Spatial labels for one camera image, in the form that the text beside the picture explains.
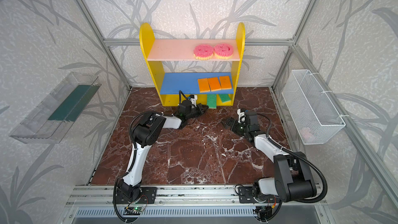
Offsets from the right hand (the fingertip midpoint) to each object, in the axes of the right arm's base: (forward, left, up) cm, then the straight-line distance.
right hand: (226, 123), depth 89 cm
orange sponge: (+27, +6, +6) cm, 28 cm away
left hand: (+14, +9, -3) cm, 17 cm away
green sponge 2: (+26, -2, -7) cm, 27 cm away
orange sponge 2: (+28, -1, +6) cm, 29 cm away
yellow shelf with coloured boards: (+26, +34, +4) cm, 43 cm away
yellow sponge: (+26, +13, +5) cm, 30 cm away
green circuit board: (-40, +45, -10) cm, 61 cm away
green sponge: (+21, +8, -4) cm, 22 cm away
